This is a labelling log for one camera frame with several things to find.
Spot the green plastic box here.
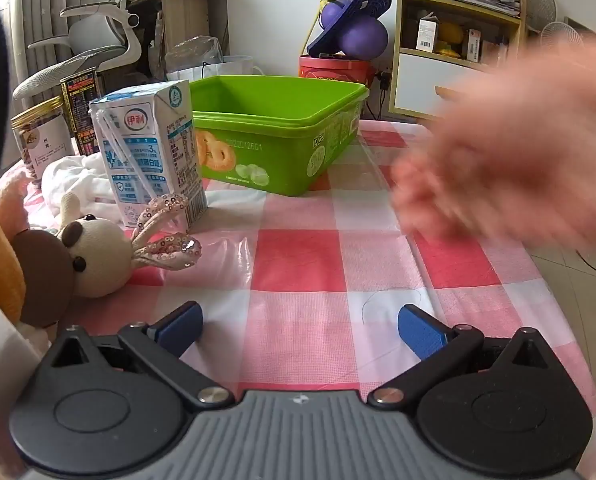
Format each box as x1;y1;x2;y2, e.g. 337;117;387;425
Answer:
190;75;370;197

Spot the red white checkered tablecloth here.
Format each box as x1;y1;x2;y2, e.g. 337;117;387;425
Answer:
0;119;596;461

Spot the gold lid cookie jar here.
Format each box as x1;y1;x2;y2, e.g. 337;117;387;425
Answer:
10;96;73;188

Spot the small white fan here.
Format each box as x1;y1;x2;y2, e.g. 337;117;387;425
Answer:
540;22;586;53

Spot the black drink can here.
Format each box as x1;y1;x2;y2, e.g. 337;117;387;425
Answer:
60;69;101;157

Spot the person's left hand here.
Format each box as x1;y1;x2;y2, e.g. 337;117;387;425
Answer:
390;42;596;261

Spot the small white box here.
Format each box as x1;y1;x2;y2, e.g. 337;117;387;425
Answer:
417;14;441;53

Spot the large white fan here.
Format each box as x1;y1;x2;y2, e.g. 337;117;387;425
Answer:
525;0;559;33

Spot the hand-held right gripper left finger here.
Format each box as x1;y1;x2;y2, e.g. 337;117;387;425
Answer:
40;301;236;408

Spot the brown round plush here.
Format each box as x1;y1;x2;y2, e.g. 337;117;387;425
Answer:
12;230;76;330

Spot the red bucket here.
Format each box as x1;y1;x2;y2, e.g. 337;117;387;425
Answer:
299;54;379;87

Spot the wooden desk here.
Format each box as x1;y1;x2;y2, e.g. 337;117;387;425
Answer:
128;0;229;81

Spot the cream bunny plush toy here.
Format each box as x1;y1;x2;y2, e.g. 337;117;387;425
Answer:
55;191;203;300

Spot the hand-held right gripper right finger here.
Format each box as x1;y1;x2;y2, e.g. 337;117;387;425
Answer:
367;304;561;408

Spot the pink plush toy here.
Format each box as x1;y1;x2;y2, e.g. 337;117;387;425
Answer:
0;177;31;233

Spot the wooden shelf cabinet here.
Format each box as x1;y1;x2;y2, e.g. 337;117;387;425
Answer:
389;0;529;121

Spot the purple jumping ball toy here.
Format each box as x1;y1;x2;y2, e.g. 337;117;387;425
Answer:
306;0;393;59

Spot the white grey office chair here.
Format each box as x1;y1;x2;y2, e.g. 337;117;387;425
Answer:
12;0;143;101

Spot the white paper bag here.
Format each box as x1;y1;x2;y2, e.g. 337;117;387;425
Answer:
165;35;256;83

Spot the blue white milk carton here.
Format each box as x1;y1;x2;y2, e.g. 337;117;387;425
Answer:
88;80;209;228

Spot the hamburger plush toy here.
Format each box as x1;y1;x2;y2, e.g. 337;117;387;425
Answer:
0;212;27;323

